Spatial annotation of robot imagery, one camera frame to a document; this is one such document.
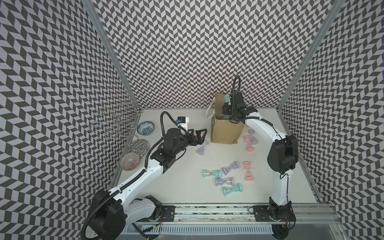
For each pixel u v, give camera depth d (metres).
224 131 0.90
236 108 0.71
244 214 0.75
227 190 0.77
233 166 0.86
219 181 0.81
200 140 0.66
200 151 0.93
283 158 0.51
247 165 0.87
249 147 0.94
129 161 0.89
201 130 0.66
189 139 0.67
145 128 1.05
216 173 0.83
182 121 0.66
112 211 0.38
